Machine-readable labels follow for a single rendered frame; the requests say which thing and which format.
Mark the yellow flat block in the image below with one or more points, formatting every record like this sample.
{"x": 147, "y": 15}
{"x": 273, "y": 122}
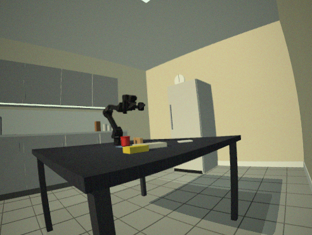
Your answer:
{"x": 135, "y": 149}

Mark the red cup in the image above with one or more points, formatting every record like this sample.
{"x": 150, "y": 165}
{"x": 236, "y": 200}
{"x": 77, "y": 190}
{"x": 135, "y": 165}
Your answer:
{"x": 125, "y": 141}

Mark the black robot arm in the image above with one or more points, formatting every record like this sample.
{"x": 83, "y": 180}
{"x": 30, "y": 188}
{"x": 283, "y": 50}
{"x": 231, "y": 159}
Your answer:
{"x": 117, "y": 131}

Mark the tan wooden flat bar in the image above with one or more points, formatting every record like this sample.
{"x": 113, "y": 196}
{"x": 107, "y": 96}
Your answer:
{"x": 138, "y": 140}

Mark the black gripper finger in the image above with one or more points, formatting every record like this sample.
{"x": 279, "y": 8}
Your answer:
{"x": 130, "y": 104}
{"x": 141, "y": 106}

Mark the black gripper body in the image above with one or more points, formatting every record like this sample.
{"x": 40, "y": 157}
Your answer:
{"x": 124, "y": 106}

